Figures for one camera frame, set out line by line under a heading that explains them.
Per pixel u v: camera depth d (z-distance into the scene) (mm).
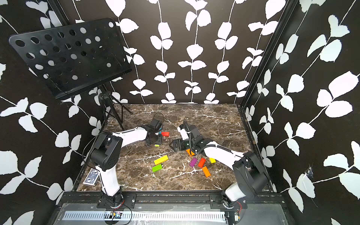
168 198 753
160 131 845
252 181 438
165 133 1014
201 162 877
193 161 884
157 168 859
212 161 881
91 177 799
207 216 703
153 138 836
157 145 950
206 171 850
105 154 504
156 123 799
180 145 746
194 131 665
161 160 888
